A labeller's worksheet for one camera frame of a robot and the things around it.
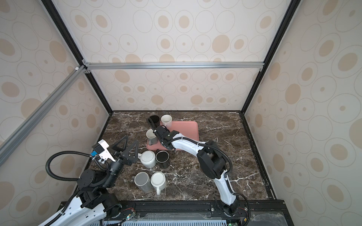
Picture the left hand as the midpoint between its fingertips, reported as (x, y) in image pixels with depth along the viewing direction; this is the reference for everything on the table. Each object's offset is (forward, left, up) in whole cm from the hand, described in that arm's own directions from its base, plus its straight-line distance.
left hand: (137, 140), depth 57 cm
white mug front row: (-7, -6, -30) cm, 32 cm away
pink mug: (+38, -6, -31) cm, 49 cm away
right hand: (+22, -15, -31) cm, 41 cm away
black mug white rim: (+7, -6, -29) cm, 31 cm away
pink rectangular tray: (+37, -23, -40) cm, 59 cm away
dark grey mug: (-8, +2, -27) cm, 28 cm away
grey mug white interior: (+20, +2, -29) cm, 35 cm away
